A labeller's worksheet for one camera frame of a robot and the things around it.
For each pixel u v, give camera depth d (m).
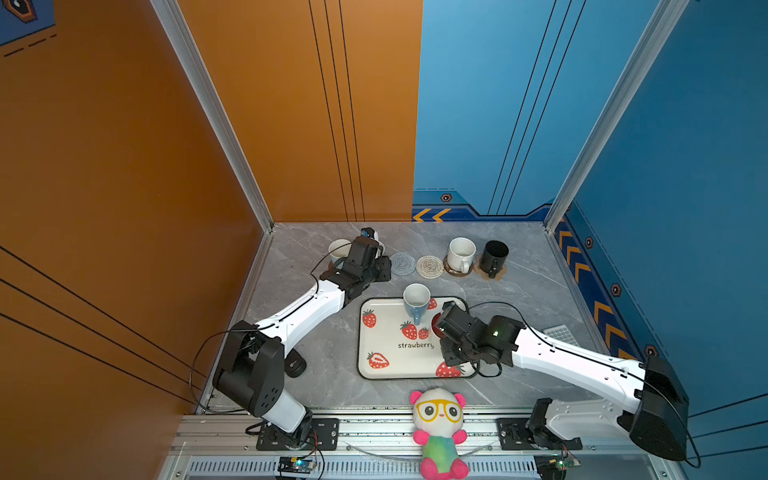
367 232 0.76
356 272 0.66
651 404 0.39
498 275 1.02
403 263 1.08
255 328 0.46
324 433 0.74
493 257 0.99
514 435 0.73
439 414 0.70
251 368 0.44
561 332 0.89
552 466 0.70
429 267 1.06
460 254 1.00
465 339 0.58
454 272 1.04
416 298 0.92
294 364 0.83
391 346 0.87
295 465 0.71
